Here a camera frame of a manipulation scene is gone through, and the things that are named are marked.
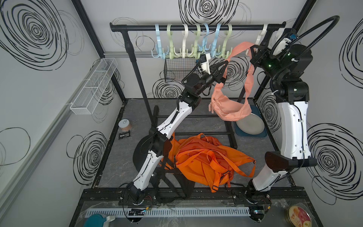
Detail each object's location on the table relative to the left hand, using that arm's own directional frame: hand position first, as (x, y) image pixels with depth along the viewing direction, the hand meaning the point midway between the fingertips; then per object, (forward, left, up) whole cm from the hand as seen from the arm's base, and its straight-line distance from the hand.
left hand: (228, 63), depth 63 cm
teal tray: (+17, -39, -51) cm, 67 cm away
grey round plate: (+2, -32, -51) cm, 60 cm away
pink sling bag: (-3, -3, -27) cm, 27 cm away
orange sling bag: (-30, +6, -48) cm, 57 cm away
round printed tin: (-53, -36, -48) cm, 80 cm away
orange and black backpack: (-39, +26, -53) cm, 71 cm away
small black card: (-9, +60, -51) cm, 80 cm away
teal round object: (-56, +57, -45) cm, 92 cm away
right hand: (-2, -8, +10) cm, 13 cm away
